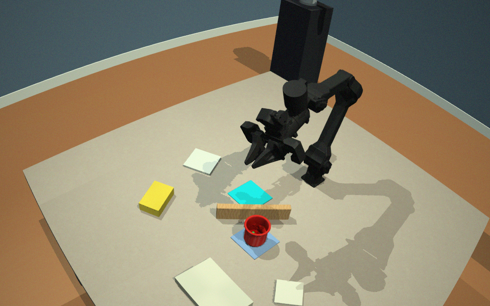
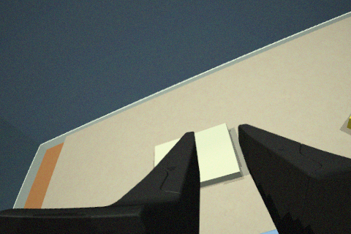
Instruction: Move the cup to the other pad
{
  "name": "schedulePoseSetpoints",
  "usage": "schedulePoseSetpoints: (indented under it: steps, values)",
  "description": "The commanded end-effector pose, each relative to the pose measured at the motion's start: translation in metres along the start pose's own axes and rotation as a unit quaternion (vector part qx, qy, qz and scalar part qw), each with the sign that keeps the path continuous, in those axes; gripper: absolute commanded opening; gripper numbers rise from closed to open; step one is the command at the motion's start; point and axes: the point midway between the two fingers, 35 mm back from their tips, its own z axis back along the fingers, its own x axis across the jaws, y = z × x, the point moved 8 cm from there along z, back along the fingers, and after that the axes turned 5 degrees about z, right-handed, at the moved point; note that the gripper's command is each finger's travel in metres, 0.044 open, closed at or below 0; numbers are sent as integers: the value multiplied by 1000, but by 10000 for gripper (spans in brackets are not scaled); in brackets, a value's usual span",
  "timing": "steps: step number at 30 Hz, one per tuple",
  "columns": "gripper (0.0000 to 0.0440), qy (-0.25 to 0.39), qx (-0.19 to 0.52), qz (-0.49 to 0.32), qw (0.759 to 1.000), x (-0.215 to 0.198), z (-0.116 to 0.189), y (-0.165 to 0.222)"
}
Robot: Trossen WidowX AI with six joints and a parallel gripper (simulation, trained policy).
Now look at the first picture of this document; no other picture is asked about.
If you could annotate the red cup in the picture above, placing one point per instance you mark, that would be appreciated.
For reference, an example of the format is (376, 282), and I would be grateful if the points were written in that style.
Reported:
(260, 225)

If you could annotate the wooden plank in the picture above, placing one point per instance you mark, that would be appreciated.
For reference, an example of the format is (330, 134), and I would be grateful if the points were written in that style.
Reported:
(243, 211)

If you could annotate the yellow rectangular block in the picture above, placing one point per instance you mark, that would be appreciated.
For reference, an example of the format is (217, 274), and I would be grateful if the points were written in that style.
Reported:
(156, 198)

